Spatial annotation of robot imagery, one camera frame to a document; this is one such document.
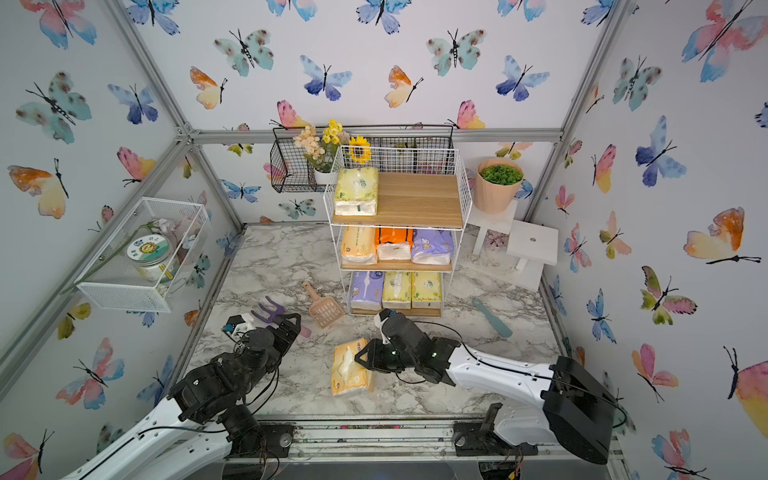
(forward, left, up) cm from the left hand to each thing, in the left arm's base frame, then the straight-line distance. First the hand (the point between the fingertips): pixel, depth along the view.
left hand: (300, 325), depth 75 cm
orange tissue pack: (+15, -24, +13) cm, 31 cm away
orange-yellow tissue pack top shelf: (-11, -12, -4) cm, 17 cm away
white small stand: (+27, -66, -2) cm, 72 cm away
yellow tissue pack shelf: (+16, -15, +11) cm, 24 cm away
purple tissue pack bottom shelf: (+17, -15, -11) cm, 25 cm away
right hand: (-7, -14, -4) cm, 16 cm away
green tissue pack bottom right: (+17, -34, -12) cm, 40 cm away
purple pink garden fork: (+14, +14, -18) cm, 27 cm away
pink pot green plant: (+34, -53, +16) cm, 65 cm away
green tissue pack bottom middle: (+16, -24, -11) cm, 31 cm away
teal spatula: (+8, -57, -18) cm, 60 cm away
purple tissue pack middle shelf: (+15, -33, +11) cm, 38 cm away
